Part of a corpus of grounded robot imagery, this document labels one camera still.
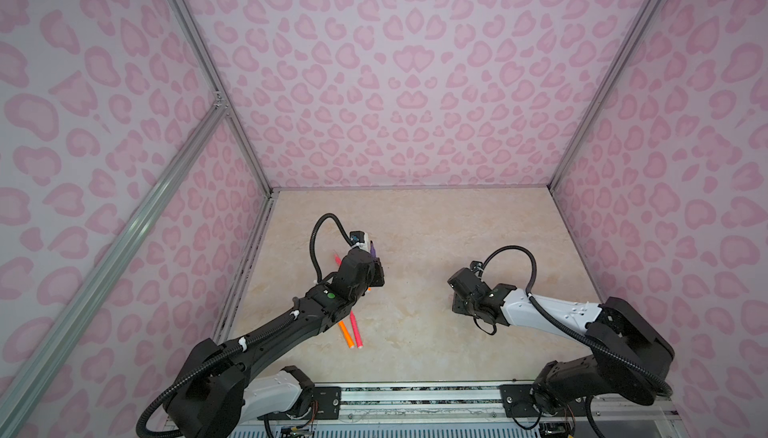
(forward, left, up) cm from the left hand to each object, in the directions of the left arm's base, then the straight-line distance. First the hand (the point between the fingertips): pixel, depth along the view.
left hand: (380, 255), depth 83 cm
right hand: (-8, -23, -14) cm, 28 cm away
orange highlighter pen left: (-16, +10, -15) cm, 24 cm away
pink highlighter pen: (-15, +7, -15) cm, 23 cm away
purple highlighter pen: (+1, +2, +2) cm, 3 cm away
